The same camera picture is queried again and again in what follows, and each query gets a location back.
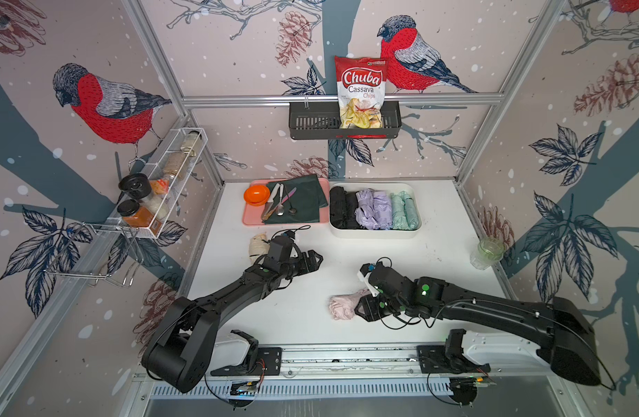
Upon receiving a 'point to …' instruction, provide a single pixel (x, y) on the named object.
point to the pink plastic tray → (253, 214)
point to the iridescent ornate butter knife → (278, 204)
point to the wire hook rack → (103, 253)
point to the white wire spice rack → (171, 165)
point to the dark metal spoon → (292, 211)
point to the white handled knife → (269, 203)
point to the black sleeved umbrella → (338, 207)
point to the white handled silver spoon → (280, 209)
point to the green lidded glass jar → (490, 250)
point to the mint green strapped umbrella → (410, 210)
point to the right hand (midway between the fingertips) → (359, 309)
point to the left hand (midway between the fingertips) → (318, 256)
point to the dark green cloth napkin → (305, 204)
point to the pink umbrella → (342, 307)
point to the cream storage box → (413, 189)
